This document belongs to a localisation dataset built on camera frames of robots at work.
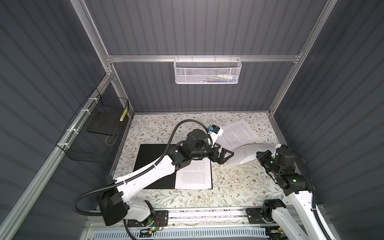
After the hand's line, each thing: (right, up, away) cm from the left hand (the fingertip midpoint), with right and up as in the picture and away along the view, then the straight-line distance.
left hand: (228, 150), depth 67 cm
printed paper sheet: (-14, -18, +22) cm, 32 cm away
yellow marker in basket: (-55, +18, +15) cm, 59 cm away
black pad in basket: (-61, +13, +9) cm, 63 cm away
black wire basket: (-66, +6, +5) cm, 67 cm away
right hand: (+18, -3, +10) cm, 21 cm away
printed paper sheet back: (+14, +5, +41) cm, 44 cm away
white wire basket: (-6, +53, +44) cm, 69 cm away
